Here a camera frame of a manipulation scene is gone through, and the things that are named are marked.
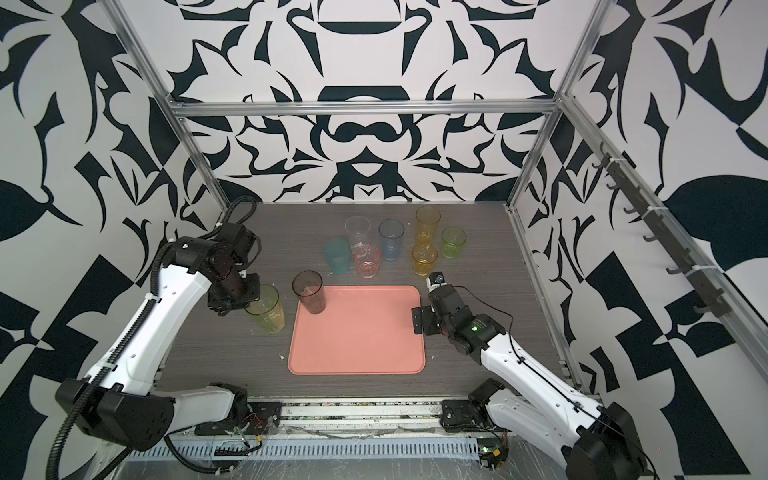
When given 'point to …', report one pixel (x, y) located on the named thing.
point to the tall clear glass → (357, 228)
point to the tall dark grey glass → (307, 285)
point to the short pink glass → (368, 258)
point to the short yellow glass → (424, 255)
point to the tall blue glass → (391, 232)
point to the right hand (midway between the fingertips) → (429, 309)
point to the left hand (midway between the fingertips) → (248, 297)
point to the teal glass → (338, 250)
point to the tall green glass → (268, 310)
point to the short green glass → (452, 241)
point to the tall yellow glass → (427, 222)
